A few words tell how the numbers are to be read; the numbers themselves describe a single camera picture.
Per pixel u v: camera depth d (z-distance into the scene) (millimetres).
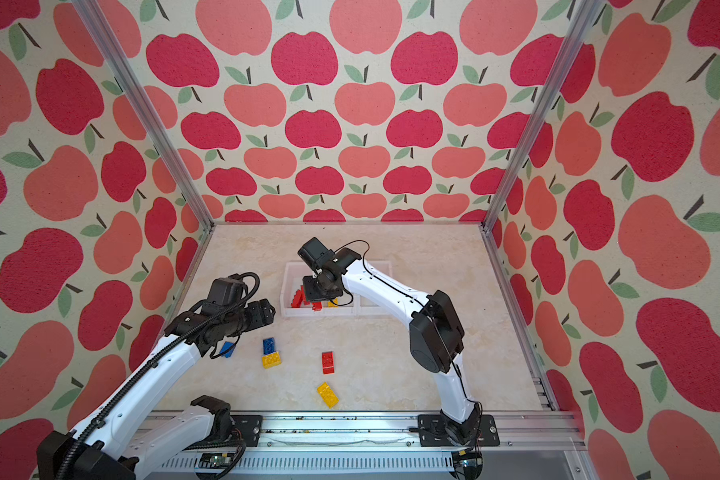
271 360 863
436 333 522
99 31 718
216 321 558
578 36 721
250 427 753
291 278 1003
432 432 742
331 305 727
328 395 802
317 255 666
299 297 961
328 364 839
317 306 832
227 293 608
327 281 607
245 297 649
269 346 884
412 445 731
